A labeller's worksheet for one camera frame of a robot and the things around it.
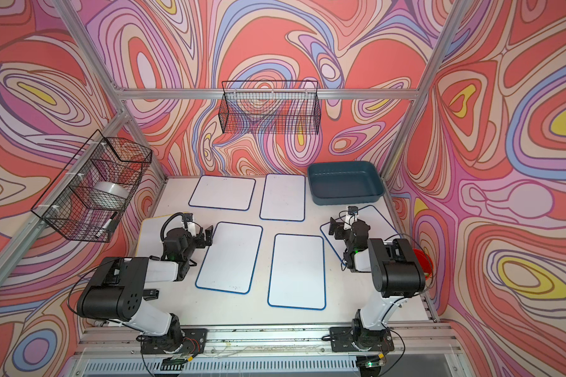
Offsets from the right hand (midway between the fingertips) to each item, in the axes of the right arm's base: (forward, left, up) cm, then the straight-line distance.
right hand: (343, 222), depth 97 cm
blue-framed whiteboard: (+24, +54, -5) cm, 60 cm away
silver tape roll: (-3, +78, +29) cm, 83 cm away
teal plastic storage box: (+26, -6, -3) cm, 27 cm away
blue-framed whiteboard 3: (-14, +47, -5) cm, 50 cm away
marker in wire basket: (-15, +81, +22) cm, 85 cm away
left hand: (-2, +59, +3) cm, 59 cm away
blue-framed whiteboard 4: (-19, +20, -5) cm, 28 cm away
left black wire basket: (-7, +83, +29) cm, 89 cm away
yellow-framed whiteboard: (-2, +84, -7) cm, 85 cm away
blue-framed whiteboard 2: (+18, +25, -4) cm, 31 cm away
